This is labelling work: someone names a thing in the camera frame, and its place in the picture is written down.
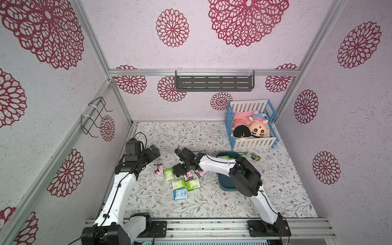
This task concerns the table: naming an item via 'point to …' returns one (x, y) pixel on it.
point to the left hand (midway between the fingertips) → (153, 153)
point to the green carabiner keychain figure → (252, 155)
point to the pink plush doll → (241, 130)
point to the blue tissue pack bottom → (180, 194)
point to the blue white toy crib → (263, 105)
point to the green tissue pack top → (225, 157)
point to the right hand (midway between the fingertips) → (183, 166)
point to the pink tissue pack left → (158, 169)
